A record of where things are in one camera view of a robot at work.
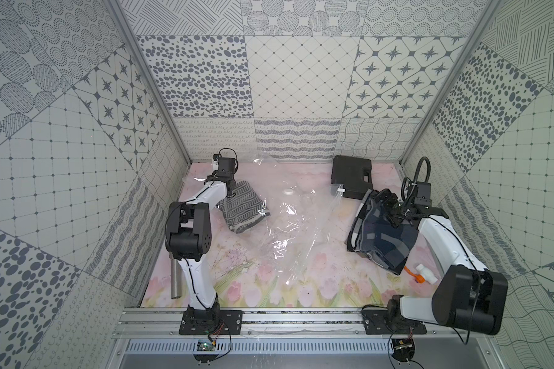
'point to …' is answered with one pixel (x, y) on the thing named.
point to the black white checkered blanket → (365, 234)
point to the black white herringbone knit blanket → (244, 209)
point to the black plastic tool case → (354, 174)
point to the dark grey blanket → (397, 244)
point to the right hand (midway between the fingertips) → (376, 207)
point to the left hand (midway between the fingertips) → (224, 177)
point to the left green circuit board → (205, 345)
